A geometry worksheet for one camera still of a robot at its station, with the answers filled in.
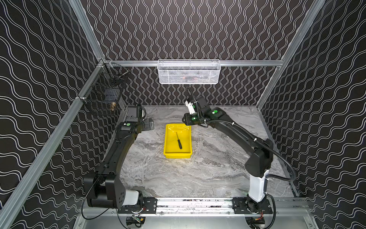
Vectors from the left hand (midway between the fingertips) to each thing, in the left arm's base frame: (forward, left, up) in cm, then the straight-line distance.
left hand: (148, 120), depth 82 cm
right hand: (+3, -21, 0) cm, 21 cm away
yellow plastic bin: (-4, -13, -21) cm, 25 cm away
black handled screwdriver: (0, -18, -22) cm, 28 cm away
